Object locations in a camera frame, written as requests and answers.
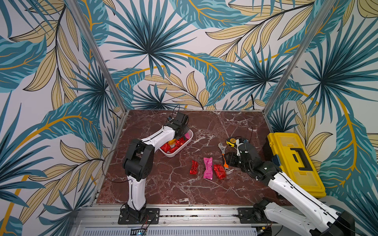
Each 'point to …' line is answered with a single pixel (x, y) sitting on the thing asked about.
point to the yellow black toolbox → (295, 162)
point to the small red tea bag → (194, 169)
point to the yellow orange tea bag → (172, 141)
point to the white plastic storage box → (169, 130)
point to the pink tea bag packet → (208, 172)
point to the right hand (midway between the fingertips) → (227, 155)
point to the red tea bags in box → (166, 148)
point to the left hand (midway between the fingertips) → (185, 130)
